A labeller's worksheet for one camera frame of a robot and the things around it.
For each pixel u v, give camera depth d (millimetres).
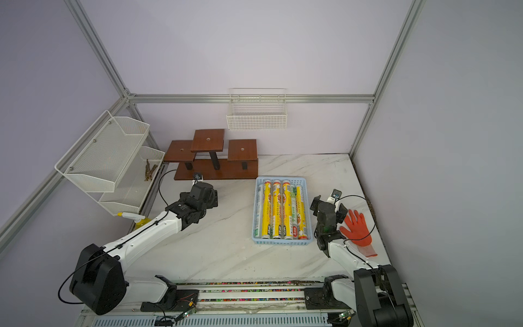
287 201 930
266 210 902
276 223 859
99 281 410
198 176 728
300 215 928
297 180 1014
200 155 1073
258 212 924
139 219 793
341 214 797
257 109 956
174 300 706
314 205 818
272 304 734
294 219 898
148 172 956
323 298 733
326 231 673
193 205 637
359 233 899
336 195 733
